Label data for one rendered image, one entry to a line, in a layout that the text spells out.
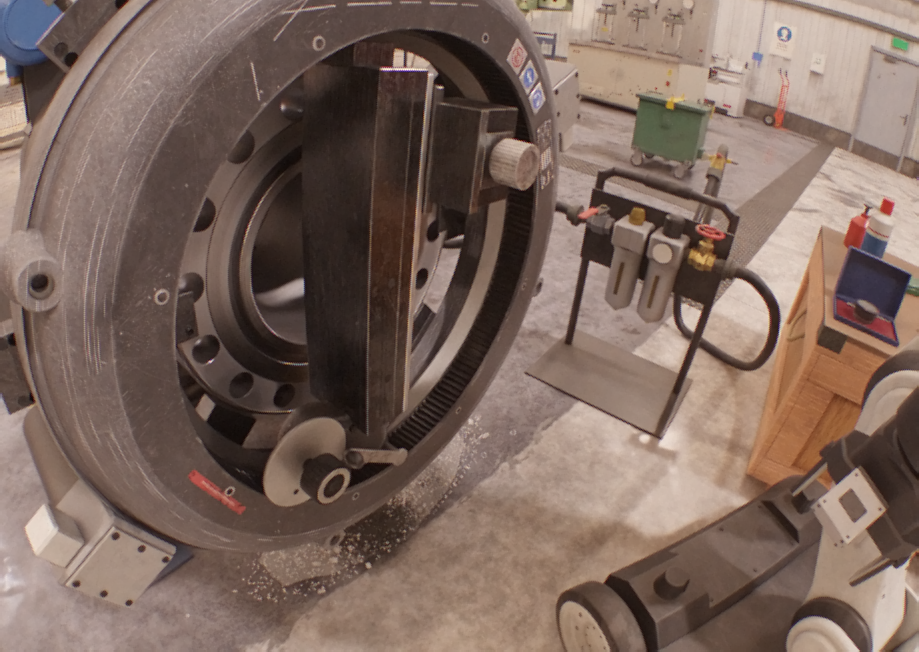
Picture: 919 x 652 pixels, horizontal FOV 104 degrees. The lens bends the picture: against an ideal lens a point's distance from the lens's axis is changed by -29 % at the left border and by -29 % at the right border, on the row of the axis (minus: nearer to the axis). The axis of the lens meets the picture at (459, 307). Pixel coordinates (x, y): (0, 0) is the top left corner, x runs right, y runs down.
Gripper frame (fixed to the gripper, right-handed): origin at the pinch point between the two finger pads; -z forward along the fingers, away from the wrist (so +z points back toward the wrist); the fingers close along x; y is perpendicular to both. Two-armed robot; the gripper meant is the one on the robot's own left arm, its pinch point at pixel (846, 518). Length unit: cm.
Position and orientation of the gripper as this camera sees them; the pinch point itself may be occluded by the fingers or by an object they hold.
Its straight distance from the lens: 50.4
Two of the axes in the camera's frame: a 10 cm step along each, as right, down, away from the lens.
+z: 1.4, -7.3, -6.7
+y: -9.3, 1.4, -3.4
